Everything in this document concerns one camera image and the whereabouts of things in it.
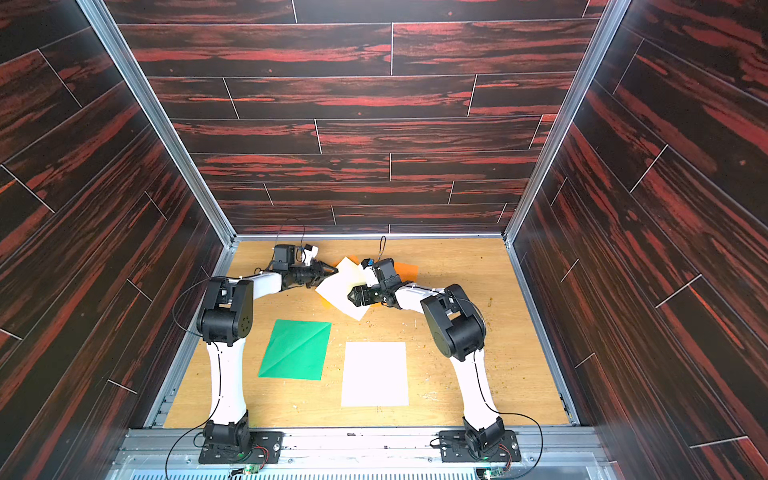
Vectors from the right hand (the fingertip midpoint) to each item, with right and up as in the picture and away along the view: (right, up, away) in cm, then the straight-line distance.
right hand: (363, 292), depth 104 cm
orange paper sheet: (-12, -3, -5) cm, 14 cm away
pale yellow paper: (-9, +2, -4) cm, 10 cm away
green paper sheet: (-19, -17, -14) cm, 29 cm away
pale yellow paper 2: (+5, -23, -18) cm, 29 cm away
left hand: (-9, +7, -1) cm, 11 cm away
